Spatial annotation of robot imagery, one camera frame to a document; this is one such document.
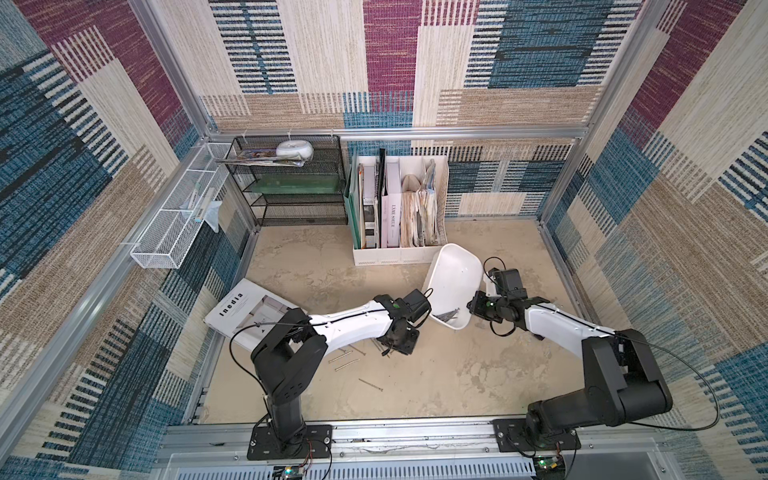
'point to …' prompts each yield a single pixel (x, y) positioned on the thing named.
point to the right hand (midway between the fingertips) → (468, 301)
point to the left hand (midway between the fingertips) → (405, 343)
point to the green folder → (351, 201)
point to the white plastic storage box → (453, 277)
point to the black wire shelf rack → (292, 180)
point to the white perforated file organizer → (403, 206)
